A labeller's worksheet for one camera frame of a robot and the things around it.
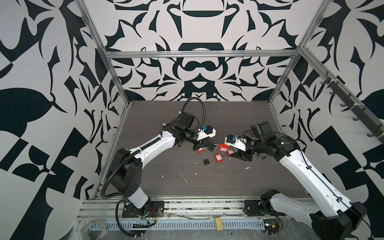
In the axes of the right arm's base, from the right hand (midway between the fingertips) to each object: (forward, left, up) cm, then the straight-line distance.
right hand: (233, 146), depth 72 cm
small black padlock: (+2, +12, -21) cm, 24 cm away
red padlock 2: (+4, +4, -21) cm, 22 cm away
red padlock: (-1, +5, 0) cm, 5 cm away
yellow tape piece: (-30, +8, -19) cm, 36 cm away
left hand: (+3, +8, 0) cm, 8 cm away
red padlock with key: (+8, +15, -20) cm, 26 cm away
